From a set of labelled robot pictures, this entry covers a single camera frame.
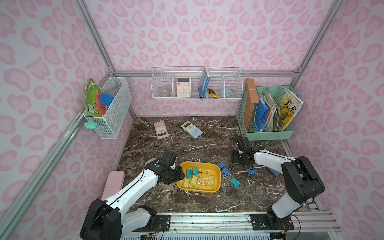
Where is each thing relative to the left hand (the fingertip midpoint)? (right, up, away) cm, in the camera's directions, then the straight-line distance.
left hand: (182, 173), depth 83 cm
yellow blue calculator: (+5, +24, +27) cm, 37 cm away
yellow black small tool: (+18, +47, +11) cm, 51 cm away
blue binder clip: (+23, +2, +9) cm, 25 cm away
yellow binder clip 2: (+2, -6, +1) cm, 7 cm away
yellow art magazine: (+69, +40, +15) cm, 81 cm away
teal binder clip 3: (+8, -1, +7) cm, 11 cm away
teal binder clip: (+30, -6, +3) cm, 31 cm away
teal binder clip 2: (+4, -2, +7) cm, 8 cm away
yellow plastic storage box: (+18, +1, +6) cm, 19 cm away
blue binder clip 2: (+26, 0, +6) cm, 26 cm away
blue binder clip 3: (+40, -1, +7) cm, 41 cm away
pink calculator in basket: (0, +50, +10) cm, 51 cm away
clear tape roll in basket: (-12, +47, +13) cm, 50 cm away
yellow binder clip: (+15, -5, +3) cm, 16 cm away
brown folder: (+39, +42, 0) cm, 57 cm away
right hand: (+33, +6, +13) cm, 36 cm away
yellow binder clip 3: (+7, -5, +2) cm, 9 cm away
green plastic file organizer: (+62, +23, +24) cm, 71 cm away
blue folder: (+50, +34, +15) cm, 63 cm away
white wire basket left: (-34, +27, -11) cm, 44 cm away
